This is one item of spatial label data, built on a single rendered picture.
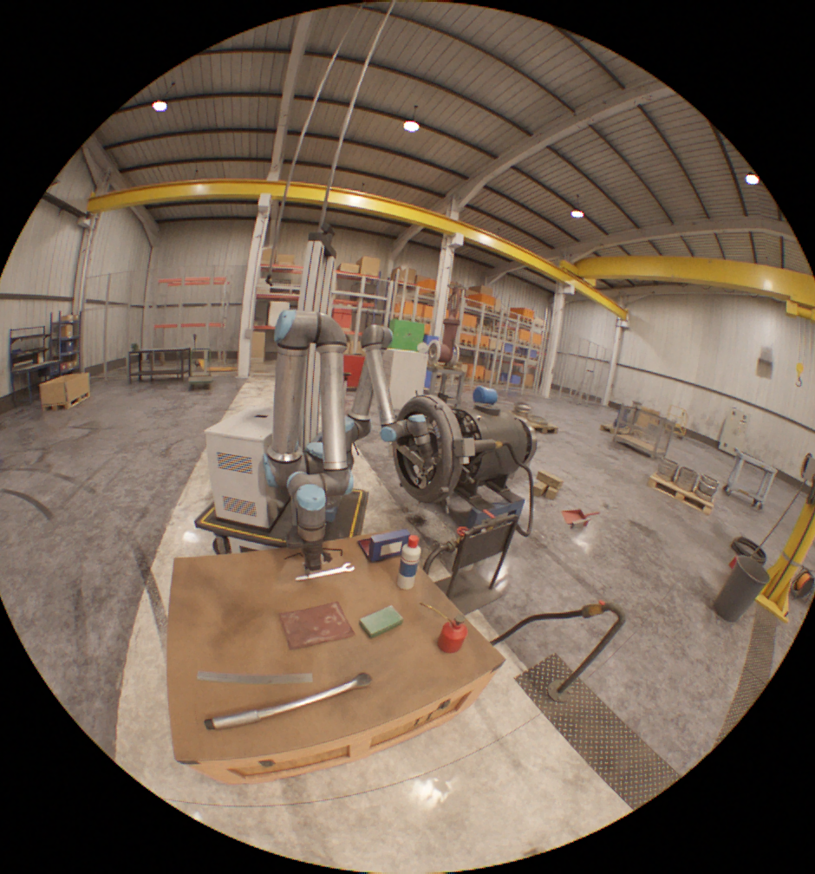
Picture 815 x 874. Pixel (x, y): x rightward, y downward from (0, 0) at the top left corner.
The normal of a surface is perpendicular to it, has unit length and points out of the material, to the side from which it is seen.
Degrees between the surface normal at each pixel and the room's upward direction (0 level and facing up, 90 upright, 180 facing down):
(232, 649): 0
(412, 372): 90
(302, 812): 0
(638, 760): 0
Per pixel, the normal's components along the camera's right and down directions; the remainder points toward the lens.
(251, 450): 0.02, 0.31
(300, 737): 0.13, -0.94
